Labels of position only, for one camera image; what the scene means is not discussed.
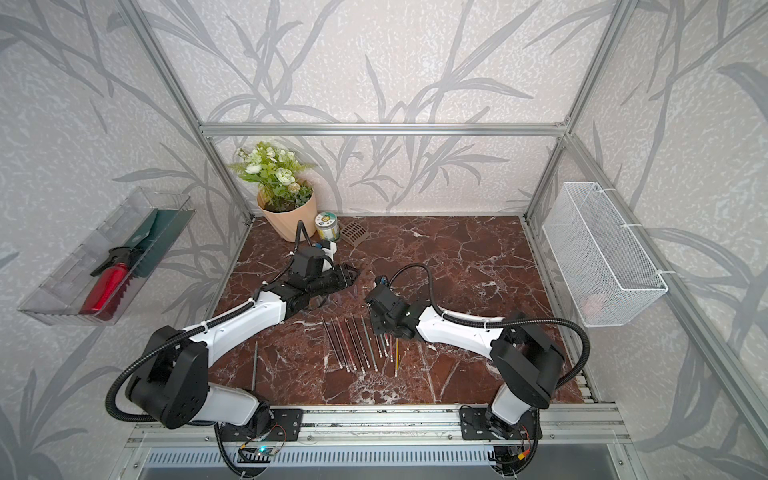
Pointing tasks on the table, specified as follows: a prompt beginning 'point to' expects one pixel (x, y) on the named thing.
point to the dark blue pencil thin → (332, 343)
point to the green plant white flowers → (276, 172)
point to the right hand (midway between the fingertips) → (376, 314)
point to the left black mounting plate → (286, 424)
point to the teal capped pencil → (362, 319)
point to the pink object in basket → (592, 305)
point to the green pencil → (254, 365)
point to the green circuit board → (255, 455)
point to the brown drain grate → (353, 233)
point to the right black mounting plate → (474, 426)
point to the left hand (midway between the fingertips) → (360, 273)
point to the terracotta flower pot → (286, 223)
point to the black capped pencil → (354, 345)
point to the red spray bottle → (110, 284)
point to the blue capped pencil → (366, 361)
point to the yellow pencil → (397, 357)
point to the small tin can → (327, 226)
